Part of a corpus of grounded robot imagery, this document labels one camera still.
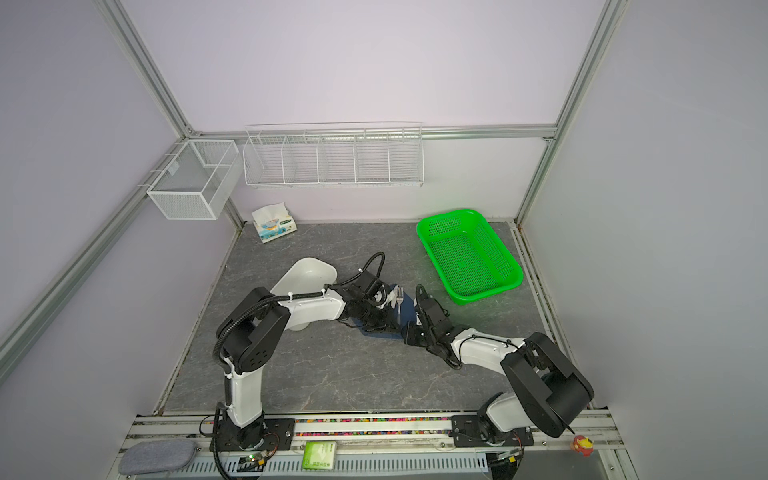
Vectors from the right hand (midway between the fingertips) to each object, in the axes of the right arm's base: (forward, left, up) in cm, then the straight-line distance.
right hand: (404, 333), depth 90 cm
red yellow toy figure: (-29, -41, +4) cm, 50 cm away
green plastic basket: (+30, -24, -1) cm, 39 cm away
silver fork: (+13, +2, -1) cm, 13 cm away
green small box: (-31, +20, +1) cm, 37 cm away
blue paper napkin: (+6, -1, -1) cm, 6 cm away
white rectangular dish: (+22, +33, 0) cm, 40 cm away
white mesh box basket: (+42, +70, +24) cm, 85 cm away
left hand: (-1, +1, +2) cm, 2 cm away
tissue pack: (+42, +50, +6) cm, 66 cm away
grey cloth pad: (-31, +59, +2) cm, 67 cm away
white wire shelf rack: (+48, +23, +31) cm, 62 cm away
